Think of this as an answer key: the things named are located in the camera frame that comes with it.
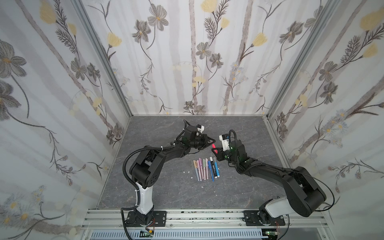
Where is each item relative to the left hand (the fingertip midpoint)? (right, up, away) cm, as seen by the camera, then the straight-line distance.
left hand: (214, 138), depth 87 cm
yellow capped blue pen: (-11, -17, +6) cm, 21 cm away
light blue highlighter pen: (+2, -18, +5) cm, 19 cm away
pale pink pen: (-4, -16, +7) cm, 18 cm away
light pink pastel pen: (-9, -18, +6) cm, 21 cm away
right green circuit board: (+26, -45, -17) cm, 54 cm away
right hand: (-2, -4, -2) cm, 5 cm away
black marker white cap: (-1, -14, +8) cm, 17 cm away
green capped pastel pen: (-5, -19, +4) cm, 21 cm away
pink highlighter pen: (0, -5, -1) cm, 5 cm away
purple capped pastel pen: (-7, -19, +4) cm, 20 cm away
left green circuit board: (-37, -47, -14) cm, 61 cm away
